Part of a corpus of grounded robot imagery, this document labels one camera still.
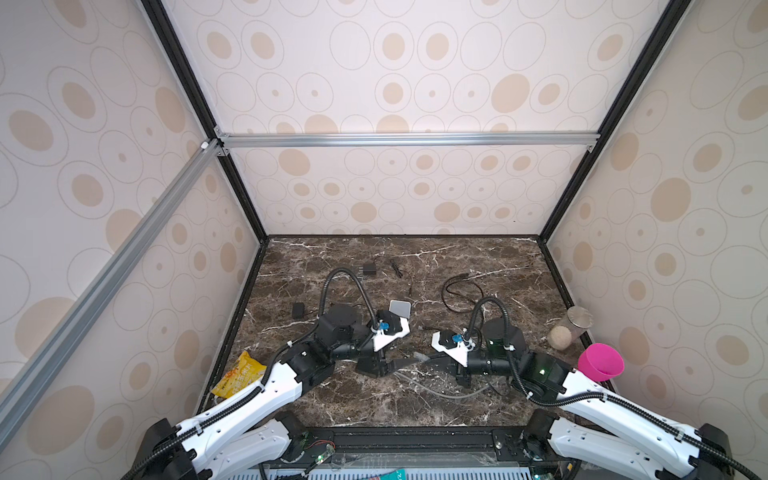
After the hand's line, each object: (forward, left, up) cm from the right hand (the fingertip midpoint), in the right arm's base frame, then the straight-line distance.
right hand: (430, 356), depth 70 cm
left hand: (+1, +4, +6) cm, 7 cm away
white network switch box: (+23, +6, -16) cm, 29 cm away
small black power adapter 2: (+24, +40, -17) cm, 50 cm away
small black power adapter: (+42, +18, -18) cm, 49 cm away
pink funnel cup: (-1, -41, -3) cm, 41 cm away
